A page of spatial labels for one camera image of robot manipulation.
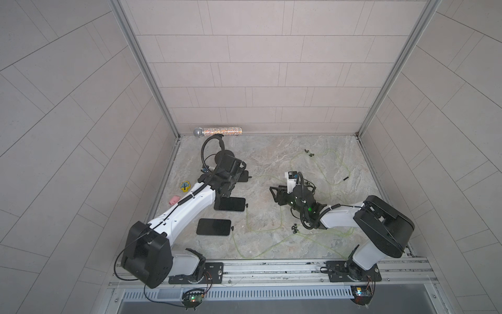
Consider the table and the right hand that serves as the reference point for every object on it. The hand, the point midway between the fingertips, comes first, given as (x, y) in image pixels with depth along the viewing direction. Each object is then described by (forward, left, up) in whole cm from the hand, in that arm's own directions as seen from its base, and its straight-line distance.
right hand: (273, 188), depth 87 cm
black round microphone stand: (+21, +24, +3) cm, 32 cm away
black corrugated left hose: (-1, +25, +21) cm, 33 cm away
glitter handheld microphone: (+21, +31, +18) cm, 42 cm away
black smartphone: (+11, +13, -5) cm, 18 cm away
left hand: (+4, +14, +7) cm, 16 cm away
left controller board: (-37, +30, -3) cm, 48 cm away
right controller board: (-39, -28, -9) cm, 49 cm away
